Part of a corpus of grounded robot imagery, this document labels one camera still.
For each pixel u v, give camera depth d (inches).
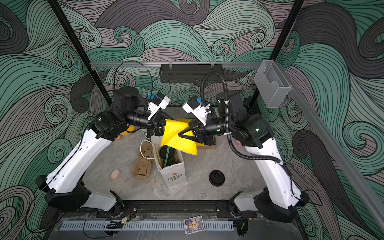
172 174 27.5
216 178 31.8
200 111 16.9
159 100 16.5
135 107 18.1
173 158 31.5
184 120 18.7
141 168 33.4
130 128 18.6
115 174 32.9
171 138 19.1
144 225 27.5
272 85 28.6
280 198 13.9
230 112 14.9
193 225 26.7
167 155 30.4
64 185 14.9
